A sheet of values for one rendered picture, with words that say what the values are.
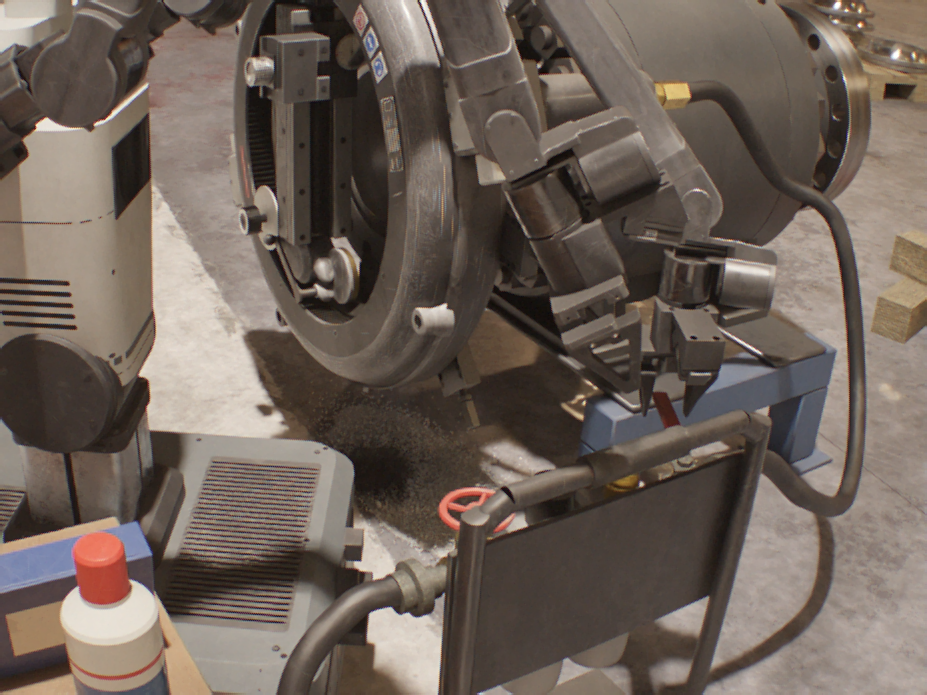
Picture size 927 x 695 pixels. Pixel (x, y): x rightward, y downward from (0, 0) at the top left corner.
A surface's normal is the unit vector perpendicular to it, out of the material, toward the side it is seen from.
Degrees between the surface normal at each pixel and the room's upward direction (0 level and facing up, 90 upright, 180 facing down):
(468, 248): 93
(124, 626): 42
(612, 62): 68
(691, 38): 46
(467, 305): 109
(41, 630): 103
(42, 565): 13
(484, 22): 82
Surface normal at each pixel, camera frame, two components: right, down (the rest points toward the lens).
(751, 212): 0.47, 0.68
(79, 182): 0.55, 0.39
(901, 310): -0.70, 0.28
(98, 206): 0.82, 0.29
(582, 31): -0.24, 0.11
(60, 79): -0.01, 0.44
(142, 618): 0.67, -0.54
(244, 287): 0.05, -0.90
